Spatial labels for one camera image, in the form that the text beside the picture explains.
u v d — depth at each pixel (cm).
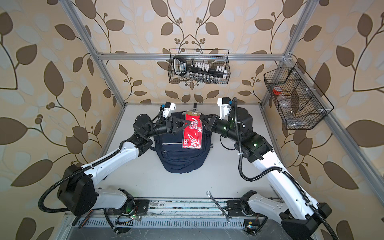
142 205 76
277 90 81
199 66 83
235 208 74
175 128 63
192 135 63
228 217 72
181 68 87
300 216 37
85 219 70
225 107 57
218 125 54
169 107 65
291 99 79
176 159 83
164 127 61
